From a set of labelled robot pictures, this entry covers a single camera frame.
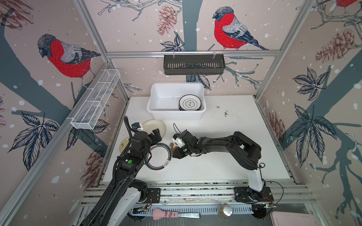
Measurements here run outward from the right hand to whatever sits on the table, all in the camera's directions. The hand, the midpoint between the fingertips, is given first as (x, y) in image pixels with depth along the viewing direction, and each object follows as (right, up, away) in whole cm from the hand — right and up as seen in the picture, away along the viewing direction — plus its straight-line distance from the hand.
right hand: (173, 157), depth 88 cm
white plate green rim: (-7, +1, 0) cm, 7 cm away
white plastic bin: (-11, +38, +31) cm, 50 cm away
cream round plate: (-19, +18, +14) cm, 30 cm away
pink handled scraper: (-6, -20, -21) cm, 30 cm away
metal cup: (+26, -14, -27) cm, 40 cm away
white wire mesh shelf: (-44, +37, -9) cm, 58 cm away
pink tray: (+53, -21, -23) cm, 61 cm away
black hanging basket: (+15, +64, +16) cm, 68 cm away
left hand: (-11, +18, -12) cm, 24 cm away
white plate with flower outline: (+12, +36, +25) cm, 46 cm away
